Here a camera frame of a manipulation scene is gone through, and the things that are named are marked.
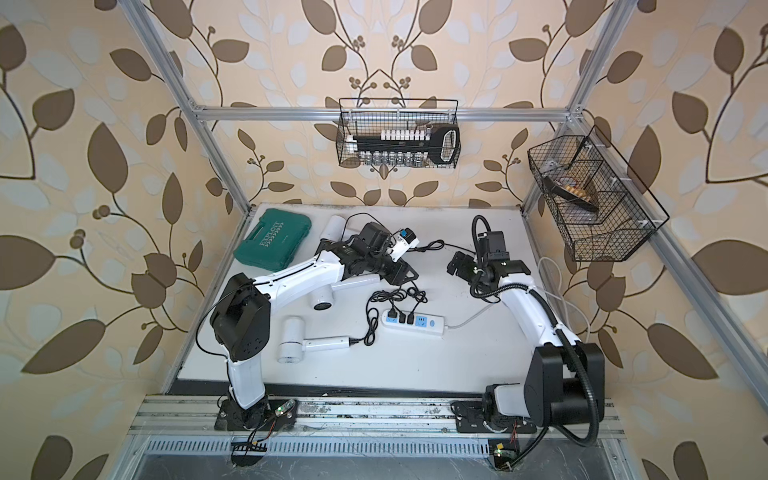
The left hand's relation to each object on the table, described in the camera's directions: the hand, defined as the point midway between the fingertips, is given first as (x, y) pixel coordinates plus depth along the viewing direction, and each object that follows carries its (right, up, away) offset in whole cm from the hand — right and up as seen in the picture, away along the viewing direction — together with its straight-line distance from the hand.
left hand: (409, 266), depth 84 cm
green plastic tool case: (-47, +7, +21) cm, 52 cm away
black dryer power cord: (-9, -11, +10) cm, 17 cm away
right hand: (+15, -2, +3) cm, 16 cm away
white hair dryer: (-26, +12, +24) cm, 38 cm away
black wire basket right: (+48, +14, -11) cm, 51 cm away
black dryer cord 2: (-12, -21, +3) cm, 24 cm away
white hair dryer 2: (-32, -21, -3) cm, 38 cm away
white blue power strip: (+5, -18, +4) cm, 19 cm away
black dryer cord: (+12, +6, +24) cm, 28 cm away
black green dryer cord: (+4, -9, +5) cm, 11 cm away
